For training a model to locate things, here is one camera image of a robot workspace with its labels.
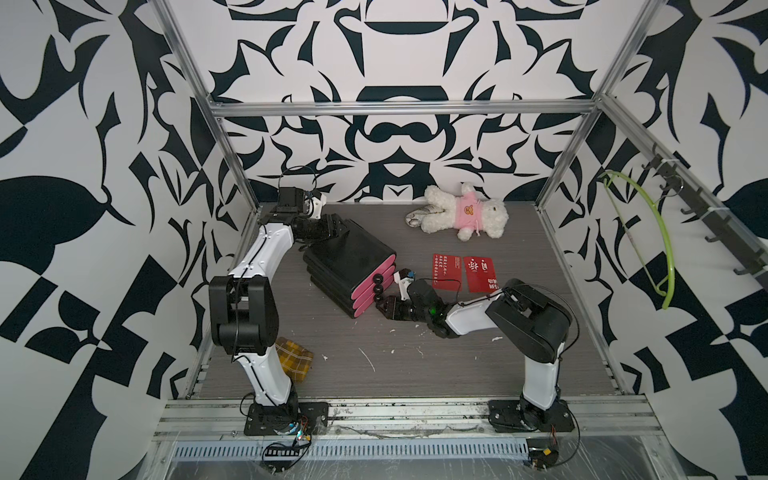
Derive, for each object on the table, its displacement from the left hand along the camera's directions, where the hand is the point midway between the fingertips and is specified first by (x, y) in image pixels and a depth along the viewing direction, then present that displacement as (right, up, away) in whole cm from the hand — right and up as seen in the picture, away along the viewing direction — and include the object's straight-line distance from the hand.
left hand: (338, 226), depth 91 cm
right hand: (+12, -22, 0) cm, 26 cm away
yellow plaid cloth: (-10, -36, -9) cm, 39 cm away
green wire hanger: (+76, -12, -25) cm, 81 cm away
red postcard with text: (+35, -13, +11) cm, 39 cm away
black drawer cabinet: (+5, -12, -9) cm, 16 cm away
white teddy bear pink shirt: (+44, +5, +16) cm, 47 cm away
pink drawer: (+11, -17, -5) cm, 21 cm away
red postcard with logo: (+46, -16, +9) cm, 50 cm away
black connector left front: (-11, -56, -19) cm, 60 cm away
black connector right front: (+51, -53, -21) cm, 77 cm away
